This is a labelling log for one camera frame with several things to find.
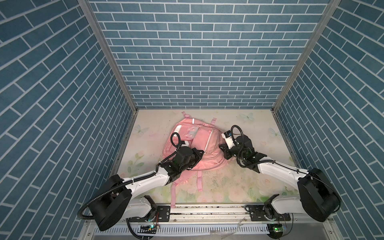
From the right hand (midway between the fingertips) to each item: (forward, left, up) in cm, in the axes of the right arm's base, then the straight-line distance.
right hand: (220, 143), depth 87 cm
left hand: (-8, +8, +2) cm, 11 cm away
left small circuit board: (-43, +34, -14) cm, 57 cm away
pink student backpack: (+6, +14, -1) cm, 15 cm away
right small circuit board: (-39, -27, -13) cm, 49 cm away
